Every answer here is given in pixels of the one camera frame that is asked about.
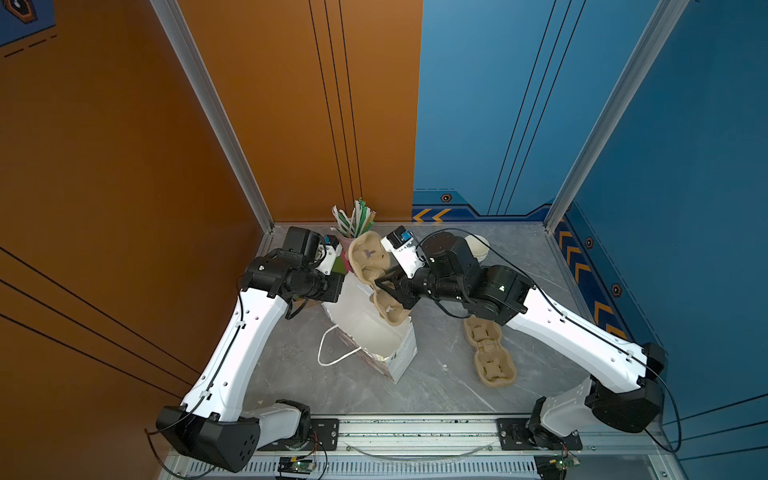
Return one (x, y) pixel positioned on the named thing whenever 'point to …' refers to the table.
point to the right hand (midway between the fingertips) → (379, 277)
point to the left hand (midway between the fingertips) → (340, 284)
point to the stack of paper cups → (478, 249)
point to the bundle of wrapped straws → (355, 225)
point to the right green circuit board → (565, 463)
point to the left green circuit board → (295, 465)
